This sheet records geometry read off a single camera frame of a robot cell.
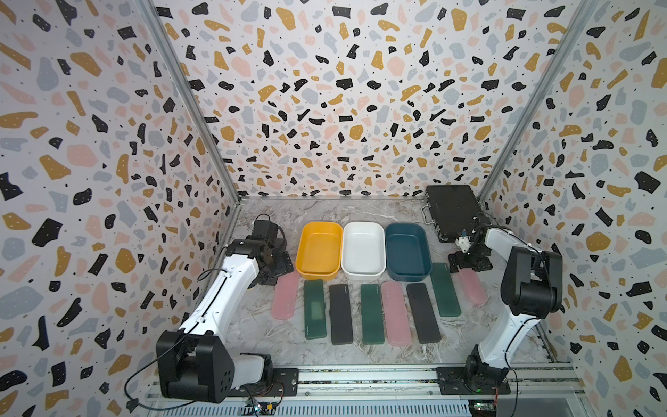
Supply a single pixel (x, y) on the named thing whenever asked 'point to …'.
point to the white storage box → (363, 253)
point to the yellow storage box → (319, 250)
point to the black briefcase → (452, 208)
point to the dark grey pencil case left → (340, 321)
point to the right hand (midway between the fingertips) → (466, 268)
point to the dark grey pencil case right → (424, 314)
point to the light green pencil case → (315, 323)
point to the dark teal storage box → (407, 252)
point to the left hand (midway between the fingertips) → (277, 270)
